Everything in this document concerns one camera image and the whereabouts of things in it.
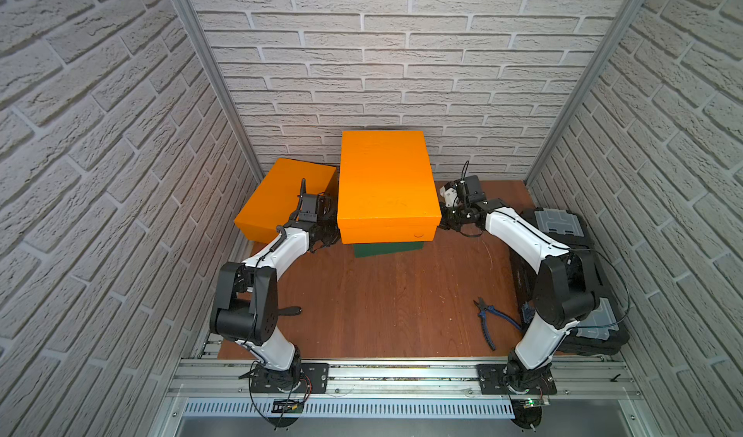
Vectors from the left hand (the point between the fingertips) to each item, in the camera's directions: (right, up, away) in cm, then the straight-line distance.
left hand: (356, 219), depth 91 cm
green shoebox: (+5, -11, +10) cm, 16 cm away
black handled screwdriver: (-18, -27, -7) cm, 33 cm away
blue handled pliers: (+39, -27, -5) cm, 48 cm away
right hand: (+24, 0, -1) cm, 24 cm away
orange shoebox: (+10, +8, -21) cm, 24 cm away
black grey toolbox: (+60, -25, -25) cm, 70 cm away
